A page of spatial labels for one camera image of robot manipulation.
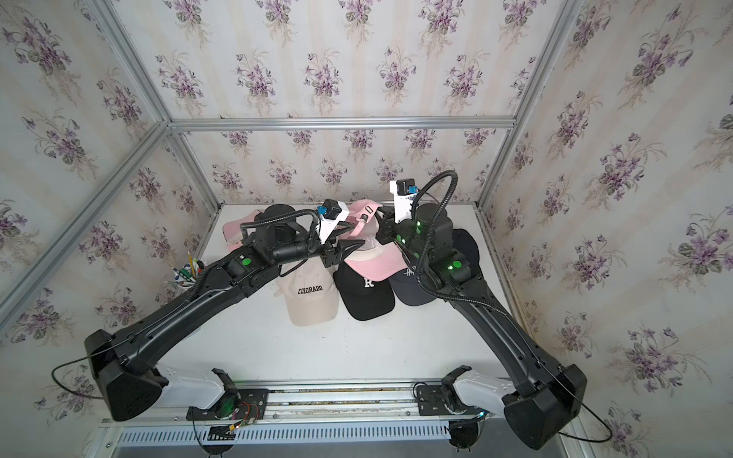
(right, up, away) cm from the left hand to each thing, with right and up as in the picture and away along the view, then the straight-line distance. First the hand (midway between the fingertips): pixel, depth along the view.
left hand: (359, 233), depth 65 cm
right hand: (+5, +6, +2) cm, 8 cm away
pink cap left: (-49, 0, +42) cm, 65 cm away
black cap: (0, -22, +26) cm, 34 cm away
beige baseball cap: (-16, -18, +24) cm, 34 cm away
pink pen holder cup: (-54, -13, +22) cm, 60 cm away
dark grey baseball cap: (+16, -19, +30) cm, 39 cm away
